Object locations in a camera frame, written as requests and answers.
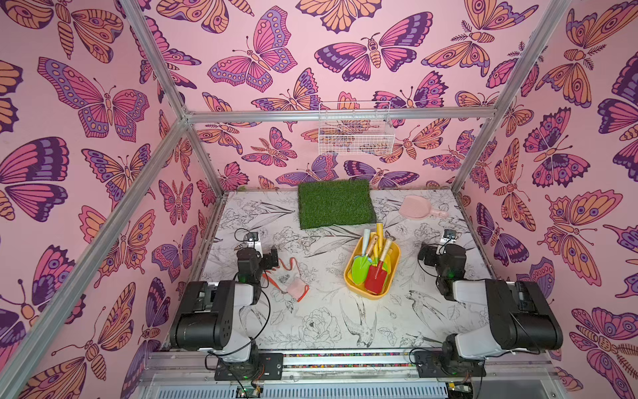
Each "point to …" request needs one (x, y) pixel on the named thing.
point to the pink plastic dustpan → (416, 207)
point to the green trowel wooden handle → (360, 264)
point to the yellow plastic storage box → (360, 289)
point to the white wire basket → (355, 128)
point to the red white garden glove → (288, 280)
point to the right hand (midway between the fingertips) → (431, 243)
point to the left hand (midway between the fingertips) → (264, 244)
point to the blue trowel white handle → (365, 238)
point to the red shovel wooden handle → (387, 248)
